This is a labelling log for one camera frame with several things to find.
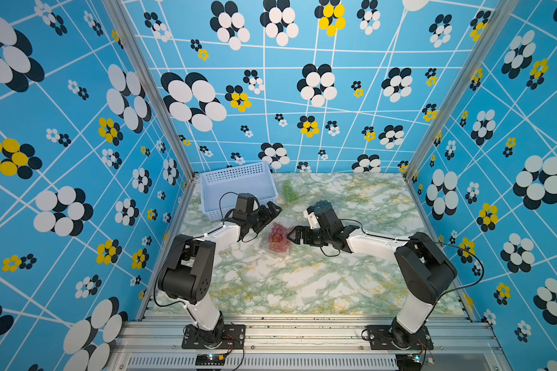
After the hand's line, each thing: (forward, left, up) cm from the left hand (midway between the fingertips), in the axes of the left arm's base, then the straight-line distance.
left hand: (279, 212), depth 93 cm
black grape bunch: (+7, -19, -5) cm, 21 cm away
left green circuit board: (-48, +21, -13) cm, 54 cm away
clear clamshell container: (-8, +6, -10) cm, 14 cm away
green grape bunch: (+19, -4, -9) cm, 21 cm away
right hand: (-9, -7, -4) cm, 12 cm away
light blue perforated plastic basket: (+20, +29, -8) cm, 37 cm away
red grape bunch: (-9, 0, -6) cm, 11 cm away
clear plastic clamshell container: (+21, -9, -7) cm, 24 cm away
